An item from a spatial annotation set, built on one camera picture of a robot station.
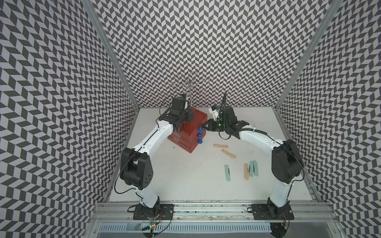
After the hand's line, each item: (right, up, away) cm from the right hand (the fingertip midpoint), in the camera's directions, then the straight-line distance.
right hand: (201, 127), depth 86 cm
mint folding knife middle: (+29, -25, +1) cm, 38 cm away
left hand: (-7, +8, +2) cm, 10 cm away
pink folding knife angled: (+18, -18, +10) cm, 27 cm away
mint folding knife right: (+32, -25, +2) cm, 41 cm away
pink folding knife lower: (+26, -26, 0) cm, 37 cm away
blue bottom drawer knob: (-1, -9, +9) cm, 13 cm away
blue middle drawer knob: (-1, -5, +3) cm, 6 cm away
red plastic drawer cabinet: (-6, -3, -9) cm, 11 cm away
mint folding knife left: (+15, -26, +1) cm, 30 cm away
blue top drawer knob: (-1, -1, -3) cm, 3 cm away
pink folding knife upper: (+13, -13, +11) cm, 21 cm away
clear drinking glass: (+22, +3, -19) cm, 29 cm away
